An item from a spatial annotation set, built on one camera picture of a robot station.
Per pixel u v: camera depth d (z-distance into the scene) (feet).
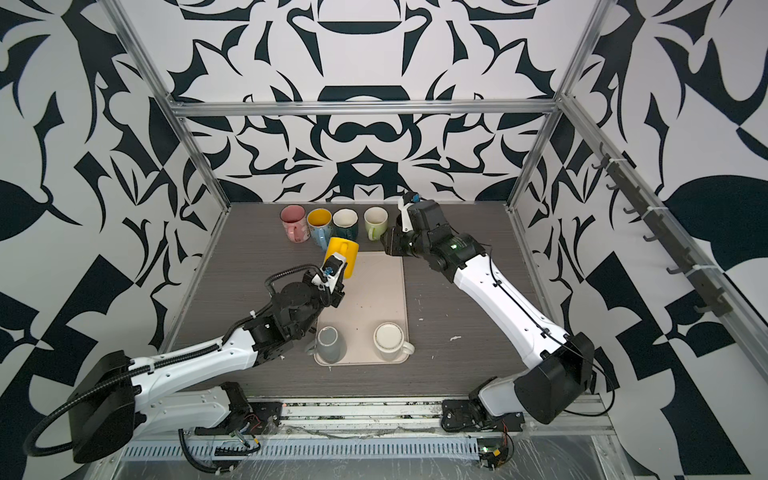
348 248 2.45
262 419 2.42
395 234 2.17
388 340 2.61
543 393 1.28
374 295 3.16
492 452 2.34
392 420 2.49
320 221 3.43
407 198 2.20
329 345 2.50
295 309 1.83
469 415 2.44
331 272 2.02
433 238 1.83
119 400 1.33
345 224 3.33
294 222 3.33
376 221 3.37
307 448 2.34
